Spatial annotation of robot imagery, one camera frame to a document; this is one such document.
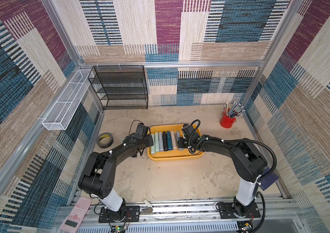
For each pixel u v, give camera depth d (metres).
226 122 1.04
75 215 0.73
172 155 0.94
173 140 0.97
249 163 0.50
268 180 0.83
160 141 0.97
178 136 0.99
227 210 0.73
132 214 0.73
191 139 0.74
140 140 0.73
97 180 0.45
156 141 0.96
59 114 0.72
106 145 0.97
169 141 0.97
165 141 0.97
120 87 1.10
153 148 0.94
